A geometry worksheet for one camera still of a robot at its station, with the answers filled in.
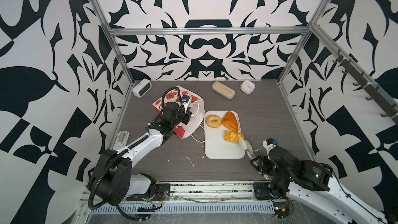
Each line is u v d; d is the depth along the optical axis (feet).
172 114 2.11
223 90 3.65
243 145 2.61
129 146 1.56
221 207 2.34
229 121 3.08
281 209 2.33
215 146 2.89
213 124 3.08
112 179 1.35
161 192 2.43
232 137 2.86
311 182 1.55
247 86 3.75
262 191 2.43
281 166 1.77
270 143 2.17
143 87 3.54
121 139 2.95
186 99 2.39
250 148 2.59
